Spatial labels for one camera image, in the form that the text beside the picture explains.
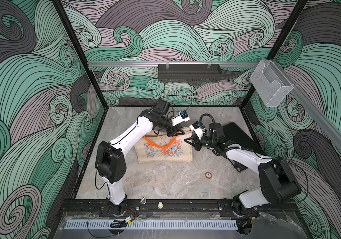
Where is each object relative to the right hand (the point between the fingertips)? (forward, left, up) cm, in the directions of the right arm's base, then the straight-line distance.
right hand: (184, 140), depth 83 cm
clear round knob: (-28, +22, -11) cm, 37 cm away
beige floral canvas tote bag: (-2, +13, -4) cm, 14 cm away
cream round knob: (-30, +13, -10) cm, 35 cm away
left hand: (+3, +1, +8) cm, 8 cm away
